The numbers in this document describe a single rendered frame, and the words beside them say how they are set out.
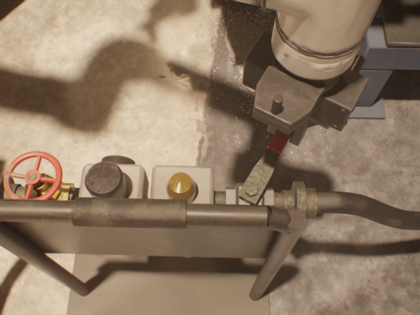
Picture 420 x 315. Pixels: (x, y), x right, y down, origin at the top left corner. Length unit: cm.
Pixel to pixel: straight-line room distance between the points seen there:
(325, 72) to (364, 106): 79
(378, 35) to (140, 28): 63
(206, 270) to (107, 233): 44
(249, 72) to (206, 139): 63
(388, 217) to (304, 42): 36
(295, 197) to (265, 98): 21
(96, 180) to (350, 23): 35
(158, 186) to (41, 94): 72
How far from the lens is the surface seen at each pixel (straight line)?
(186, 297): 107
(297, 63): 48
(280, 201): 66
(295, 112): 48
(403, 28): 111
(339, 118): 56
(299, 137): 65
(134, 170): 66
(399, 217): 77
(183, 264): 108
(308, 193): 67
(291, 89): 50
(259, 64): 55
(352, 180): 119
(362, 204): 69
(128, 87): 128
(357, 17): 44
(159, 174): 65
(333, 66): 48
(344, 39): 45
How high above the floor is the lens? 106
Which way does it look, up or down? 66 degrees down
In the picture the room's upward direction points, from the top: straight up
